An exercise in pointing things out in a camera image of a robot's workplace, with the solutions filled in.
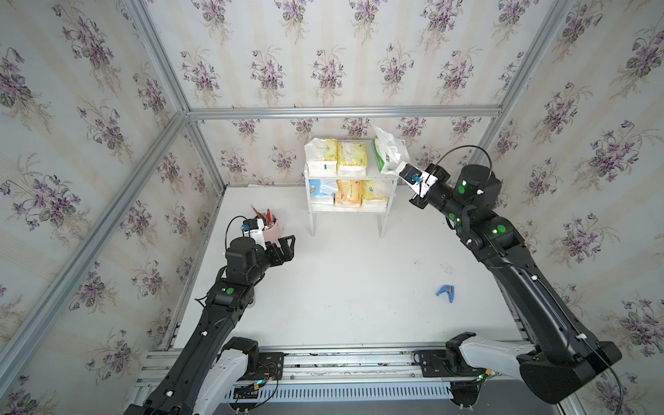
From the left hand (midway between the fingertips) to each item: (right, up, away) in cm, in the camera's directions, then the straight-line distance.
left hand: (286, 242), depth 76 cm
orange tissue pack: (+20, +16, +16) cm, 30 cm away
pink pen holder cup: (-8, +3, +16) cm, 18 cm away
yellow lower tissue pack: (+27, +14, +14) cm, 33 cm away
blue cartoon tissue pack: (+10, +16, +14) cm, 24 cm away
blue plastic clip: (+54, -18, +11) cm, 58 cm away
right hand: (+34, +21, -13) cm, 42 cm away
